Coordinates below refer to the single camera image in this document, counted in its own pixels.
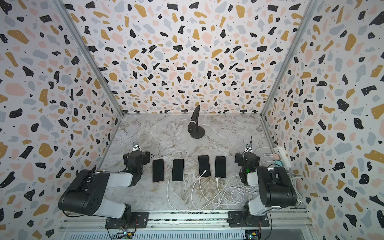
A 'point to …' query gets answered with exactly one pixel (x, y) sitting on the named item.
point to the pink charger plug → (276, 156)
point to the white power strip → (283, 157)
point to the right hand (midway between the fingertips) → (248, 153)
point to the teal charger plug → (279, 162)
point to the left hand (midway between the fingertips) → (138, 151)
